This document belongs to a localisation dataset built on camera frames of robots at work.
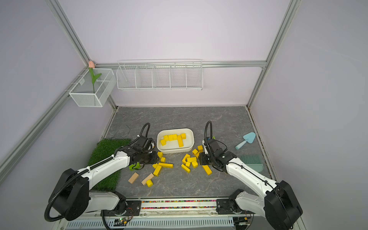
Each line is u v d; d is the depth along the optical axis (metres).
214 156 0.63
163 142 0.98
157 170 0.85
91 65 0.89
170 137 0.99
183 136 1.00
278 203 0.40
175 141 0.99
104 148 0.94
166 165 0.87
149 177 0.83
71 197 0.41
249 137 1.02
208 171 0.85
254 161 0.89
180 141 0.99
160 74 1.05
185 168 0.85
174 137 0.99
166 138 0.99
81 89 0.84
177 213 0.73
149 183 0.80
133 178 0.83
